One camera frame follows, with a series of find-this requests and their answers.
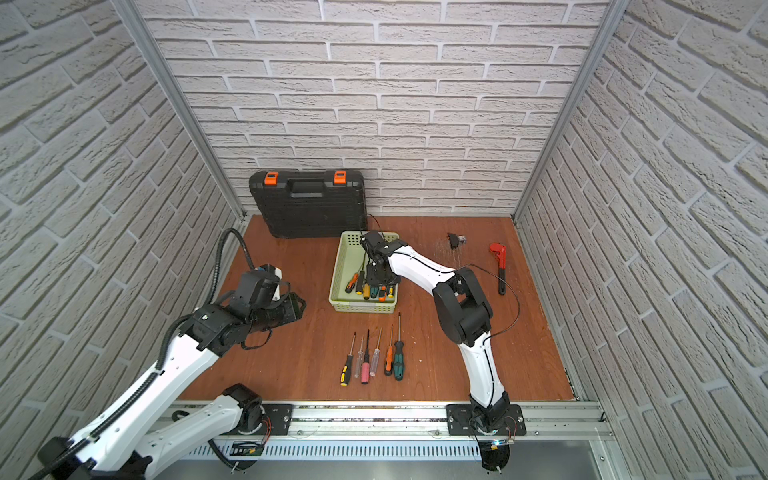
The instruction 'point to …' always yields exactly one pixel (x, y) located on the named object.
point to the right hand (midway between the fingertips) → (385, 279)
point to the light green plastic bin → (349, 260)
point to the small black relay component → (455, 240)
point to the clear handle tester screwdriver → (359, 361)
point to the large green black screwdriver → (399, 367)
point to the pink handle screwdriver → (366, 366)
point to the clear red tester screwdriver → (376, 358)
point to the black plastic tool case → (311, 203)
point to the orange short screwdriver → (390, 293)
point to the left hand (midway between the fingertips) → (306, 300)
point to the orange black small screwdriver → (389, 361)
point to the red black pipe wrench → (501, 253)
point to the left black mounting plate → (277, 421)
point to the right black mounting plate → (461, 420)
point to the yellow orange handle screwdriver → (367, 291)
